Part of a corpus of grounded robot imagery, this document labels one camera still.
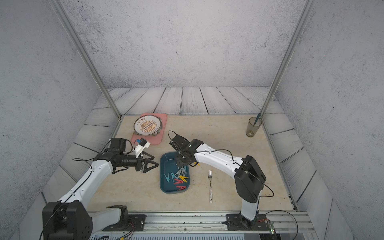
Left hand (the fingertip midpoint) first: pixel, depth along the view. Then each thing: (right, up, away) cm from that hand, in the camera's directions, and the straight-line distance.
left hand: (155, 161), depth 77 cm
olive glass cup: (+58, +15, +26) cm, 66 cm away
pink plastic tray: (-9, +8, +30) cm, 32 cm away
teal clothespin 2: (+7, -11, +11) cm, 18 cm away
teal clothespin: (+4, -12, +9) cm, 16 cm away
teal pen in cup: (+62, +23, +24) cm, 70 cm away
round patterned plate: (-16, +19, +36) cm, 44 cm away
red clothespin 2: (+13, -16, +5) cm, 21 cm away
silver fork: (+29, -11, +13) cm, 34 cm away
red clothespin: (+11, -14, +9) cm, 20 cm away
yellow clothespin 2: (+14, -12, +10) cm, 20 cm away
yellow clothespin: (+21, +2, -13) cm, 24 cm away
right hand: (+13, -1, +5) cm, 14 cm away
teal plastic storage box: (+8, -12, +10) cm, 17 cm away
